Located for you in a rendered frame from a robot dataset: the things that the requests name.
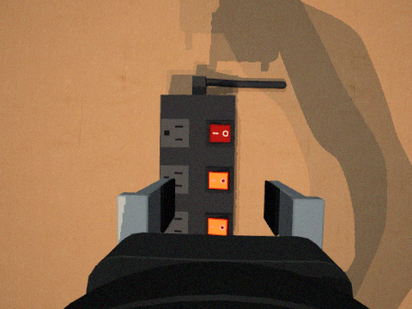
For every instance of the black power strip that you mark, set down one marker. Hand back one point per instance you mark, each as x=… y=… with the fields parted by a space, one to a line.
x=197 y=143

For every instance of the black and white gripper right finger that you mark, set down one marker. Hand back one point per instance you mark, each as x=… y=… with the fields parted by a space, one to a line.
x=289 y=213

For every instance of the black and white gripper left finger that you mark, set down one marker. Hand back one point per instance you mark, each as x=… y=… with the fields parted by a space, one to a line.
x=149 y=210

